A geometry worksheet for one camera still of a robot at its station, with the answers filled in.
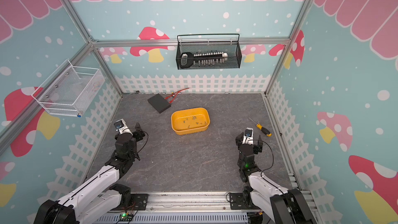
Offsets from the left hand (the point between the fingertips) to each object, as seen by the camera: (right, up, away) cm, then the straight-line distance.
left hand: (133, 127), depth 83 cm
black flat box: (+5, +15, +32) cm, 35 cm away
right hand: (+64, -4, +2) cm, 64 cm away
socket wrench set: (+29, +39, +7) cm, 48 cm away
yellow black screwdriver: (+76, -3, +16) cm, 78 cm away
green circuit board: (0, -41, -10) cm, 42 cm away
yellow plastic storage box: (+29, +2, +22) cm, 36 cm away
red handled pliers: (+16, +21, +35) cm, 44 cm away
